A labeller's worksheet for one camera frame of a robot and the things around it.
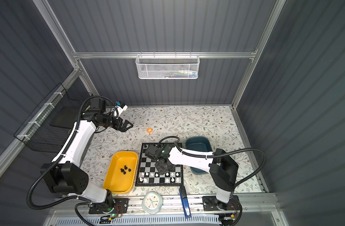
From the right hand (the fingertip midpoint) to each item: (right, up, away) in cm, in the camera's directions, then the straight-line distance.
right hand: (165, 170), depth 80 cm
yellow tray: (-27, -4, +4) cm, 28 cm away
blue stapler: (+11, -14, -8) cm, 19 cm away
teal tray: (+19, -1, +1) cm, 19 cm away
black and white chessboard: (-10, -4, +3) cm, 11 cm away
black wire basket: (-58, +24, -10) cm, 64 cm away
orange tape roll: (-14, +21, +25) cm, 35 cm away
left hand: (-23, +28, +1) cm, 36 cm away
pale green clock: (-6, -14, -8) cm, 17 cm away
